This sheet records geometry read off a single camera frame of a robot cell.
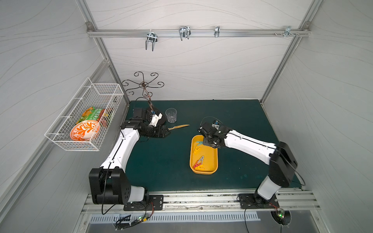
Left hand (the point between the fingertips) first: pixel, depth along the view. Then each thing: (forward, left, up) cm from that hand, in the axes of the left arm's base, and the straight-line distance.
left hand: (164, 132), depth 81 cm
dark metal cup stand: (+25, +14, +14) cm, 32 cm away
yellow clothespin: (-2, -18, -16) cm, 25 cm away
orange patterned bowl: (-10, +32, +15) cm, 37 cm away
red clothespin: (-12, -18, -17) cm, 28 cm away
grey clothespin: (-8, -22, -16) cm, 28 cm away
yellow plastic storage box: (-8, -23, -17) cm, 29 cm away
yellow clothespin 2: (-13, -20, -16) cm, 29 cm away
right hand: (0, -25, -7) cm, 26 cm away
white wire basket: (+15, +33, +14) cm, 39 cm away
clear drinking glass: (+25, 0, -13) cm, 29 cm away
